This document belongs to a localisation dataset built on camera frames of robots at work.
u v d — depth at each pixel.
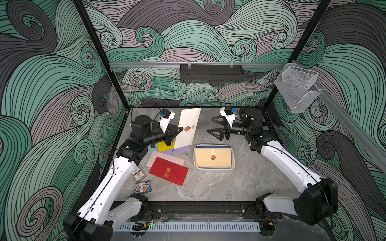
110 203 0.41
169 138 0.58
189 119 0.65
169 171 0.86
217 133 0.63
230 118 0.62
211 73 1.04
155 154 0.94
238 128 0.63
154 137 0.57
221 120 0.72
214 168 0.82
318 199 0.38
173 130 0.66
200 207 0.75
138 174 0.83
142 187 0.79
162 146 0.98
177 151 0.95
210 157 0.88
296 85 0.79
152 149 0.95
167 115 0.57
